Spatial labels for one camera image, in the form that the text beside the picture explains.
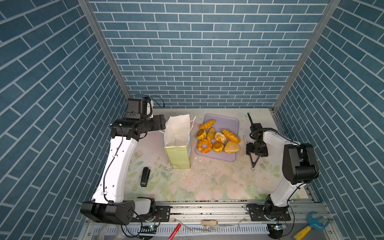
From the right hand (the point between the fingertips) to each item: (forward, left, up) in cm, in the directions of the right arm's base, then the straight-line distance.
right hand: (253, 152), depth 94 cm
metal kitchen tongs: (-8, +1, 0) cm, 8 cm away
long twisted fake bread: (+18, +30, +4) cm, 35 cm away
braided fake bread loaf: (+6, +15, +8) cm, 18 cm away
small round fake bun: (0, +23, +3) cm, 23 cm away
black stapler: (-20, +64, +2) cm, 67 cm away
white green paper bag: (+4, +50, +1) cm, 50 cm away
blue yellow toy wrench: (-36, -23, -1) cm, 43 cm away
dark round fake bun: (+7, +34, +6) cm, 35 cm away
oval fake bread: (+10, +28, +4) cm, 30 cm away
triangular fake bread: (+1, +14, +3) cm, 15 cm away
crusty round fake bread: (+7, +22, +5) cm, 24 cm away
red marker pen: (-44, +42, 0) cm, 61 cm away
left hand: (-4, +54, +31) cm, 62 cm away
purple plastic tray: (+25, +19, -1) cm, 32 cm away
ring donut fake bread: (-1, +31, 0) cm, 31 cm away
